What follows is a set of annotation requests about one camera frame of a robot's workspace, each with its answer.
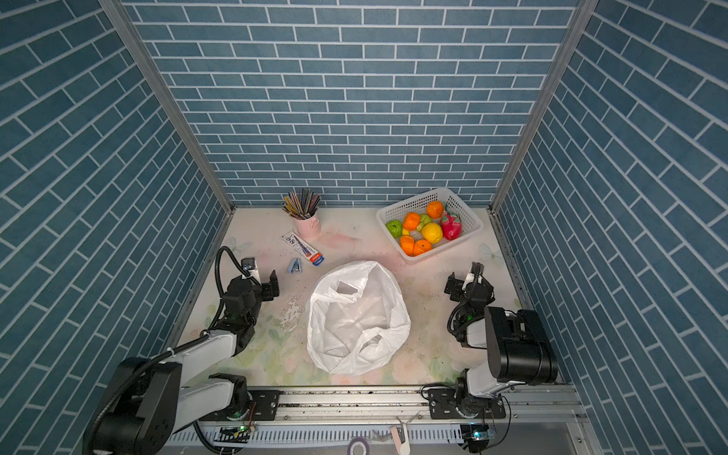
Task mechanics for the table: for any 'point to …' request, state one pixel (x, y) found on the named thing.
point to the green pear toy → (425, 220)
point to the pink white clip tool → (402, 439)
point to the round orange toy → (422, 245)
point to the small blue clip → (295, 266)
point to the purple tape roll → (355, 440)
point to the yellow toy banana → (405, 232)
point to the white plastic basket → (471, 223)
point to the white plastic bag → (358, 316)
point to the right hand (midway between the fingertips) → (471, 278)
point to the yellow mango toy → (432, 232)
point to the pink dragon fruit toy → (451, 227)
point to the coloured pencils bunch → (302, 204)
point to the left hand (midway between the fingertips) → (267, 272)
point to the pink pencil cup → (309, 227)
